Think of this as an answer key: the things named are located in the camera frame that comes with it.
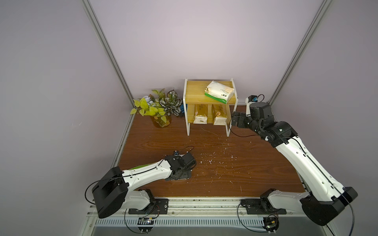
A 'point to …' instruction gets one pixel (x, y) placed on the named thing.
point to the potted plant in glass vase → (160, 106)
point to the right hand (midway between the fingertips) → (240, 112)
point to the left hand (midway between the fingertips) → (184, 175)
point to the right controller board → (271, 223)
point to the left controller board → (145, 224)
